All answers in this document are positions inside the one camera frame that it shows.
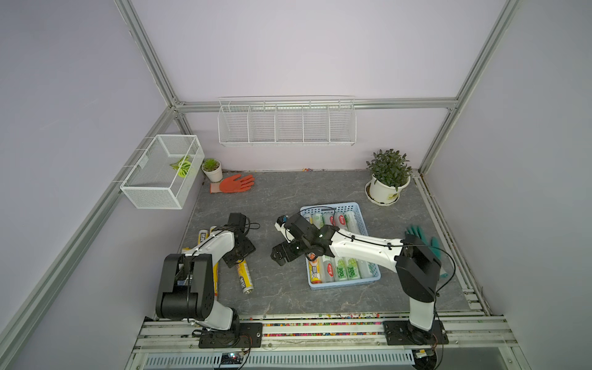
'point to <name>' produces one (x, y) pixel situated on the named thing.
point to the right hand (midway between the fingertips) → (280, 249)
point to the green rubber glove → (434, 245)
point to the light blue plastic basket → (327, 211)
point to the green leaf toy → (183, 165)
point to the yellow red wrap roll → (314, 269)
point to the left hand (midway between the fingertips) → (244, 255)
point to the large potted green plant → (390, 173)
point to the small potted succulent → (213, 169)
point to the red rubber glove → (232, 184)
